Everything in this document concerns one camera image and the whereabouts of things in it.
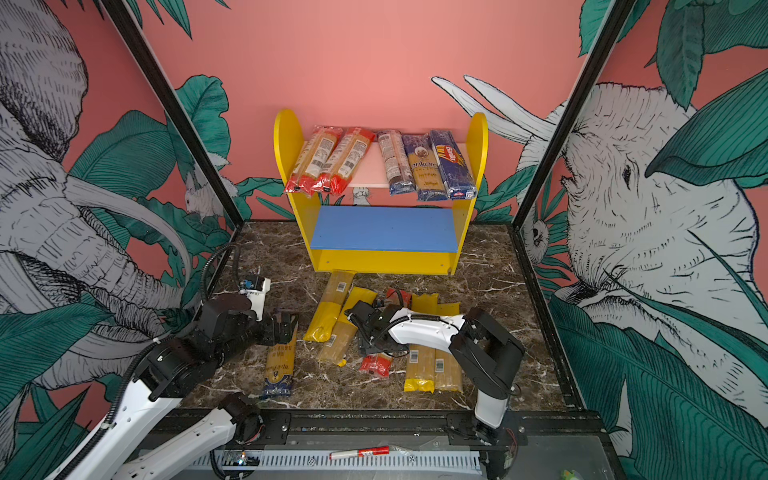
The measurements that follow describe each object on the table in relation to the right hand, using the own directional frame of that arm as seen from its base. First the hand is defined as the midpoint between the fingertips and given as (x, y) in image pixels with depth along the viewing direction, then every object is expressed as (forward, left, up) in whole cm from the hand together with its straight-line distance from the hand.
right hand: (374, 343), depth 87 cm
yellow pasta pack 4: (-9, -21, +1) cm, 23 cm away
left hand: (-1, +20, +22) cm, 30 cm away
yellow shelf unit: (+35, +6, +12) cm, 38 cm away
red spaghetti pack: (-7, -2, +1) cm, 7 cm away
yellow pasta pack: (+9, +16, +1) cm, 18 cm away
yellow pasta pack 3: (-5, -14, 0) cm, 15 cm away
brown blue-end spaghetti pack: (-6, +26, +2) cm, 27 cm away
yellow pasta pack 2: (+2, +10, +1) cm, 10 cm away
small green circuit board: (-29, +30, -1) cm, 42 cm away
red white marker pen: (-27, -2, 0) cm, 27 cm away
